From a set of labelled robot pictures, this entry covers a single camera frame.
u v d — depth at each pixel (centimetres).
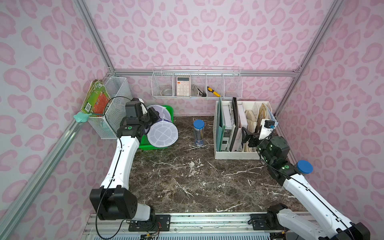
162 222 74
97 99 72
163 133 84
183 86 95
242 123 82
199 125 88
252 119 92
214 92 98
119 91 81
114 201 40
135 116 57
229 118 85
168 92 96
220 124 76
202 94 91
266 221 72
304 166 72
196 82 102
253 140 65
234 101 86
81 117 63
